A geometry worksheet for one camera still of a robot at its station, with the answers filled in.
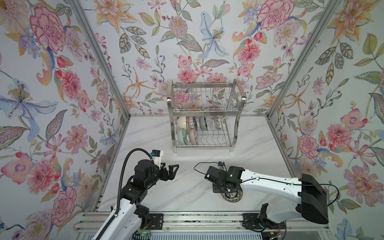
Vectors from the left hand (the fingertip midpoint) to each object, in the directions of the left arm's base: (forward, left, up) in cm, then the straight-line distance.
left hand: (174, 166), depth 77 cm
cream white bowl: (+33, -3, -3) cm, 34 cm away
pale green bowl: (+22, -4, -3) cm, 22 cm away
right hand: (-8, -21, -9) cm, 25 cm away
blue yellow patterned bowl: (+33, -27, -4) cm, 43 cm away
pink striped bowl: (+23, -10, -3) cm, 25 cm away
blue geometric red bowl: (+33, -10, -3) cm, 35 cm away
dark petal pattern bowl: (+40, -20, -11) cm, 46 cm away
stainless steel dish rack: (+48, -20, -9) cm, 52 cm away
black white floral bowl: (-11, -31, -14) cm, 36 cm away
